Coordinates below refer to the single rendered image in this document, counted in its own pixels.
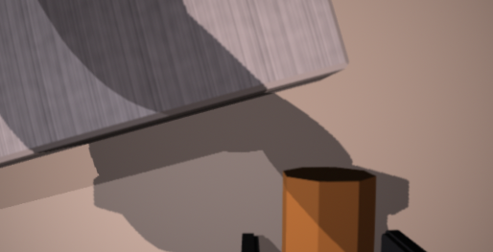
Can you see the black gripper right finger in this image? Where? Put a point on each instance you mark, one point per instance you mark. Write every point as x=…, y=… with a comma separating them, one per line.
x=396, y=241

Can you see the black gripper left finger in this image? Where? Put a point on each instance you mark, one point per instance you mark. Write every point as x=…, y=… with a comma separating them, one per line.
x=250, y=243

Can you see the orange-brown faceted cylinder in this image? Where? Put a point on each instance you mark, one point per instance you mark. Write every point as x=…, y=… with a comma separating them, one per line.
x=328, y=209

